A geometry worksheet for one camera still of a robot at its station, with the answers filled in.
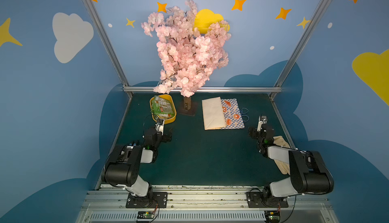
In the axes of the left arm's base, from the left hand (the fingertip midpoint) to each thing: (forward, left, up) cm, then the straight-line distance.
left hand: (164, 125), depth 94 cm
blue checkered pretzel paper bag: (+15, -37, -6) cm, 41 cm away
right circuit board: (-45, -59, -8) cm, 75 cm away
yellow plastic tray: (+25, 0, -3) cm, 25 cm away
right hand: (+2, -62, +1) cm, 62 cm away
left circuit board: (-46, +3, -8) cm, 47 cm away
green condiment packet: (+16, +4, -2) cm, 17 cm away
